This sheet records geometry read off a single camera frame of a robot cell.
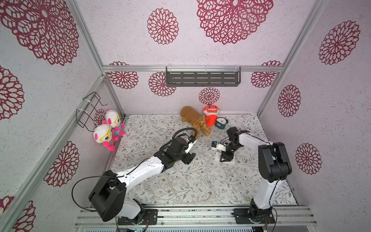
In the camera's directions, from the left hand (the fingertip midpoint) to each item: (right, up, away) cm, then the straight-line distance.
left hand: (189, 150), depth 84 cm
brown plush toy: (+6, +20, +22) cm, 30 cm away
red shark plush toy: (+18, +26, +29) cm, 43 cm away
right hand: (+23, -4, +12) cm, 26 cm away
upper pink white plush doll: (-49, +19, +9) cm, 53 cm away
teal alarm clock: (+25, +17, +25) cm, 39 cm away
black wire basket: (-55, +19, -8) cm, 58 cm away
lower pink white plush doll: (-50, +10, -1) cm, 51 cm away
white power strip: (+19, -5, +9) cm, 21 cm away
